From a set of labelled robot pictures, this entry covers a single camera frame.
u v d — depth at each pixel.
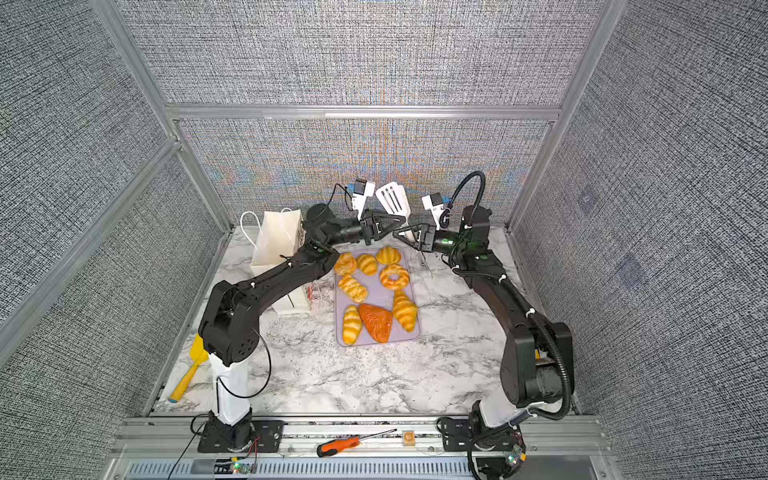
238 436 0.65
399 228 0.70
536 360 0.44
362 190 0.66
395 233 0.71
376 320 0.89
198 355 0.86
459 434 0.73
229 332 0.51
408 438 0.73
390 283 1.00
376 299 0.99
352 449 0.72
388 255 1.06
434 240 0.68
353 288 0.97
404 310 0.92
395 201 0.69
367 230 0.67
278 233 0.92
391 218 0.69
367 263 1.03
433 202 0.70
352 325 0.90
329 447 0.70
